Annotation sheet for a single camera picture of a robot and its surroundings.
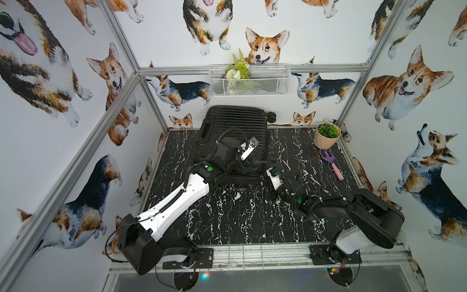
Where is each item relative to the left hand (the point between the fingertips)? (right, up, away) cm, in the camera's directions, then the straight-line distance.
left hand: (248, 147), depth 76 cm
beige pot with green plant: (+45, +6, +27) cm, 53 cm away
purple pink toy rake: (+49, -6, +31) cm, 58 cm away
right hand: (+7, -16, +11) cm, 21 cm away
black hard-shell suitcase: (-4, +12, +20) cm, 24 cm away
